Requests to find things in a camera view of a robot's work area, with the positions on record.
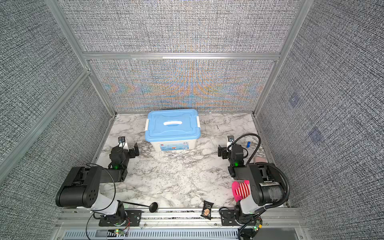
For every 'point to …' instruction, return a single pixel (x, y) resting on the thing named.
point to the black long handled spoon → (153, 206)
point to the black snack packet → (206, 212)
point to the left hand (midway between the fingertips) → (128, 144)
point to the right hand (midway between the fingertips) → (228, 143)
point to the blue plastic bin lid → (172, 125)
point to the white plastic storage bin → (173, 146)
